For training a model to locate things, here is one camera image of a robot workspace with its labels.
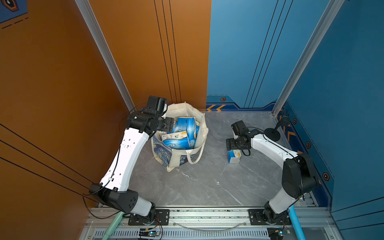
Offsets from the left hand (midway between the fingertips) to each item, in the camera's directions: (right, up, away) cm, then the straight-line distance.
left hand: (165, 120), depth 74 cm
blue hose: (+63, -50, -5) cm, 80 cm away
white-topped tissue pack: (+11, -2, +9) cm, 15 cm away
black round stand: (+70, -9, +31) cm, 77 cm away
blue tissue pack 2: (-4, -7, +3) cm, 9 cm away
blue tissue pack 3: (+38, -21, +13) cm, 45 cm away
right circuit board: (+53, -53, -4) cm, 75 cm away
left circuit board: (-9, -55, -1) cm, 56 cm away
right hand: (+39, -15, +18) cm, 45 cm away
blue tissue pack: (+6, -10, 0) cm, 12 cm away
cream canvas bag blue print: (0, -20, +7) cm, 21 cm away
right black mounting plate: (+45, -48, -2) cm, 66 cm away
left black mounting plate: (-2, -49, 0) cm, 49 cm away
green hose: (-23, -50, -4) cm, 55 cm away
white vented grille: (+11, -54, -4) cm, 55 cm away
